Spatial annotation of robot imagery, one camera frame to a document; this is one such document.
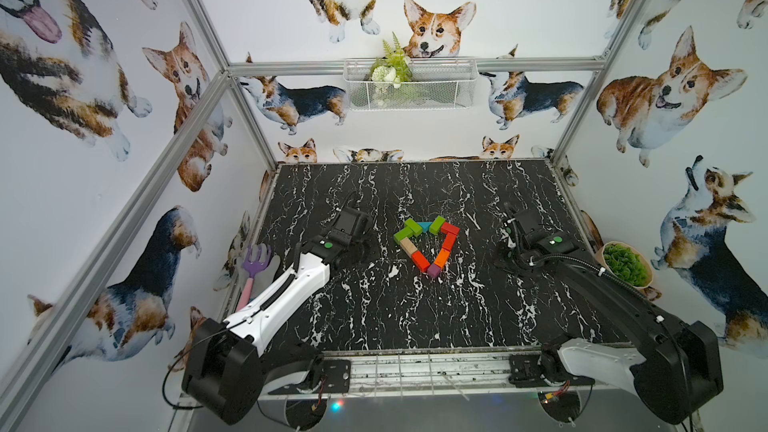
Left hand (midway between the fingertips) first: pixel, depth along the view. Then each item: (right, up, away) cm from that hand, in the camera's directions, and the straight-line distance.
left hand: (383, 244), depth 82 cm
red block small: (+21, +2, +18) cm, 28 cm away
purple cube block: (+14, -9, +7) cm, 19 cm away
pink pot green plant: (+65, -5, -3) cm, 65 cm away
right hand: (+30, -4, -1) cm, 30 cm away
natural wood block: (+7, -3, +12) cm, 15 cm away
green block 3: (+5, 0, +16) cm, 16 cm away
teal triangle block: (+13, +3, +17) cm, 22 cm away
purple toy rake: (-41, -9, +10) cm, 43 cm away
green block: (+17, +3, +18) cm, 25 cm away
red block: (+20, -2, +15) cm, 25 cm away
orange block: (+18, -6, +11) cm, 21 cm away
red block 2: (+11, -7, +8) cm, 15 cm away
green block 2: (+9, +3, +18) cm, 20 cm away
